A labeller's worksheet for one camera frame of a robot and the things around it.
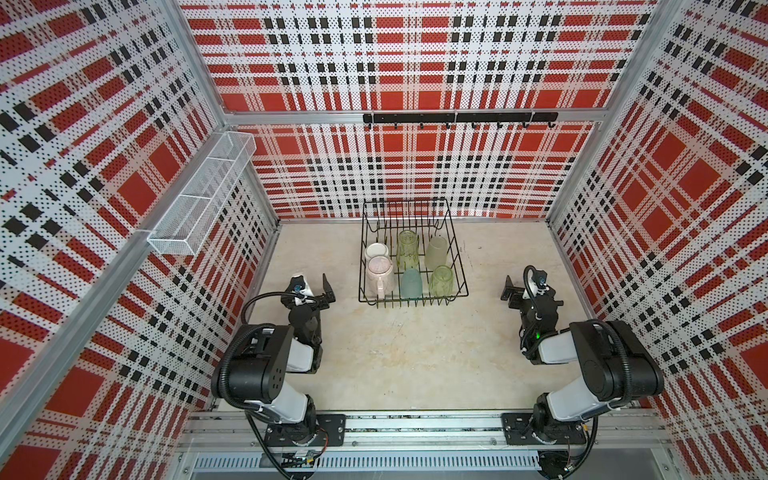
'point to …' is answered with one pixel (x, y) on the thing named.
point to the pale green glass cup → (436, 253)
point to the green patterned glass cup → (407, 253)
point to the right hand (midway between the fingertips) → (524, 279)
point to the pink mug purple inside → (380, 279)
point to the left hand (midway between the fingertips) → (310, 282)
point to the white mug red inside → (376, 249)
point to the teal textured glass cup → (410, 284)
